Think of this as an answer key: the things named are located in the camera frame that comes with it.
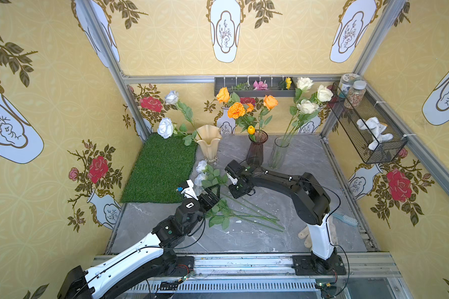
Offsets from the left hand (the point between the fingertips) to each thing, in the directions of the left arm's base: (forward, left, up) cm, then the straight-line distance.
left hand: (209, 188), depth 77 cm
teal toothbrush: (-9, -62, -16) cm, 64 cm away
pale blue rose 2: (+12, +5, -13) cm, 19 cm away
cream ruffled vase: (+31, +2, -2) cm, 31 cm away
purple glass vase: (+23, -22, -4) cm, 32 cm away
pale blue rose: (+16, -1, -14) cm, 21 cm away
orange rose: (+32, -19, +15) cm, 40 cm away
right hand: (+8, -14, -16) cm, 23 cm away
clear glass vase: (+21, -34, -5) cm, 41 cm away
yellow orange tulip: (+21, -19, +12) cm, 31 cm away
